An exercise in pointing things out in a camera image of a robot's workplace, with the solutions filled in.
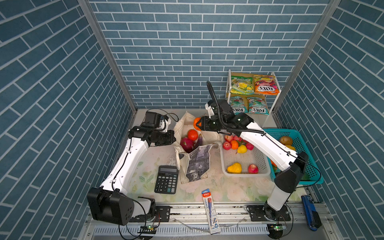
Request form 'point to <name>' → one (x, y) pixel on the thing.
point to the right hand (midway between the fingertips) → (196, 123)
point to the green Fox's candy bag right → (257, 105)
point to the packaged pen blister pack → (211, 215)
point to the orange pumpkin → (196, 120)
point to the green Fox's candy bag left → (237, 104)
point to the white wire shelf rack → (254, 94)
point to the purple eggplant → (200, 141)
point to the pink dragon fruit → (187, 144)
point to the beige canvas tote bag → (194, 166)
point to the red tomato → (192, 134)
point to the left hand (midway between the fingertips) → (176, 138)
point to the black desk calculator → (167, 179)
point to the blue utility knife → (312, 216)
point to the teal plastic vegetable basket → (312, 174)
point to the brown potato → (286, 140)
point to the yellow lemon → (242, 149)
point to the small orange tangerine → (234, 144)
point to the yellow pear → (235, 168)
